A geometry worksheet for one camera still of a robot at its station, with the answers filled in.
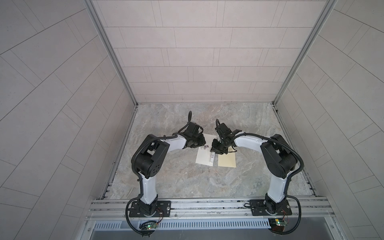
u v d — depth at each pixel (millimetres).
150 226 648
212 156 864
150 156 490
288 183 533
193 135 759
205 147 919
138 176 500
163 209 709
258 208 713
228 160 866
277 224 678
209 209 723
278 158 489
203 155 889
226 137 726
